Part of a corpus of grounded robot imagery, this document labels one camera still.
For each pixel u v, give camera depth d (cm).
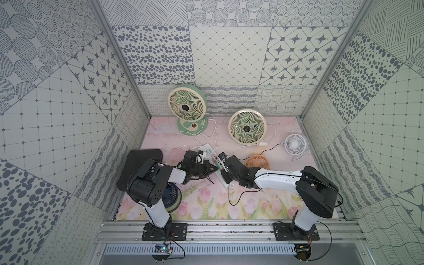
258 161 91
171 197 81
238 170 67
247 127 96
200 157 80
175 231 73
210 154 95
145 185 48
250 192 87
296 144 95
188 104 92
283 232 74
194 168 80
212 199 84
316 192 46
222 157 78
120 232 75
